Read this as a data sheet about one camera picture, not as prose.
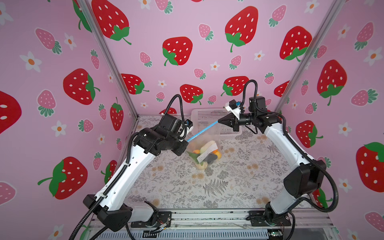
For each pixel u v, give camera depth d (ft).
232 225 2.40
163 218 2.47
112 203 1.24
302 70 3.03
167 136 1.57
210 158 2.83
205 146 2.81
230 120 2.22
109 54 2.79
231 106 2.05
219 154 3.02
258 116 2.01
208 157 2.72
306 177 1.45
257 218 2.41
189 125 1.95
